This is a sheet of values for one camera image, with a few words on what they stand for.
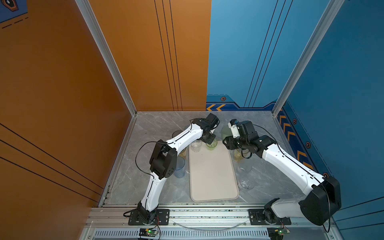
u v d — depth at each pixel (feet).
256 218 2.38
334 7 2.29
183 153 2.95
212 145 2.84
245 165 2.84
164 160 1.75
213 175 2.93
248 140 1.97
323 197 1.29
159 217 2.44
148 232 2.33
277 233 2.29
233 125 2.37
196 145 3.20
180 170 2.58
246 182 2.78
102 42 2.66
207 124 2.24
